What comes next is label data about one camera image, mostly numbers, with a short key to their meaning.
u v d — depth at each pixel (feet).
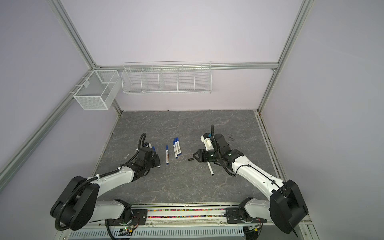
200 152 2.36
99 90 3.22
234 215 2.41
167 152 3.16
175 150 3.18
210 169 2.92
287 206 1.32
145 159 2.31
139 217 2.42
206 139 2.44
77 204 1.38
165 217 2.47
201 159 2.39
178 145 3.25
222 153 2.06
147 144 2.69
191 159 3.11
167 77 3.27
